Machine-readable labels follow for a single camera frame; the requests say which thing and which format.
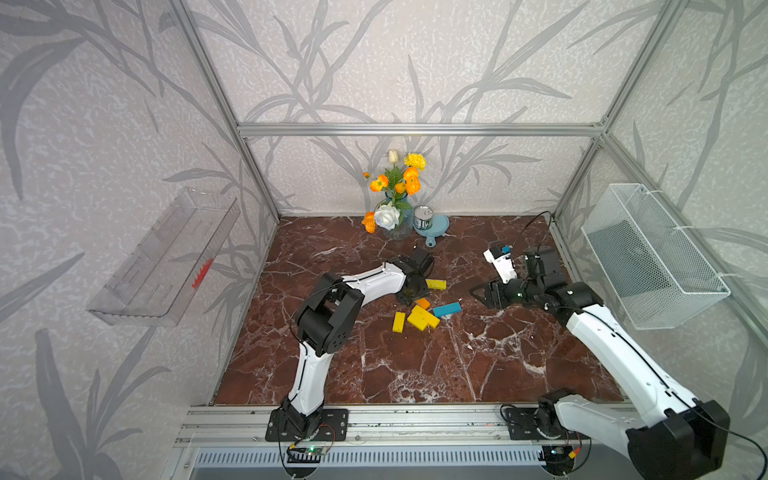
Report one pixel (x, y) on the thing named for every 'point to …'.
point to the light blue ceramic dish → (430, 227)
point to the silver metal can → (423, 217)
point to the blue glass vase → (401, 201)
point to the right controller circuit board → (559, 459)
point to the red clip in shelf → (202, 273)
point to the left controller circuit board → (305, 454)
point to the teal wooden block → (447, 309)
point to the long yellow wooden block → (429, 318)
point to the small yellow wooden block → (399, 320)
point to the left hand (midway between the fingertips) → (423, 295)
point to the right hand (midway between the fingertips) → (478, 286)
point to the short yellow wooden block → (416, 321)
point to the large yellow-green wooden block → (436, 284)
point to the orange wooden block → (423, 302)
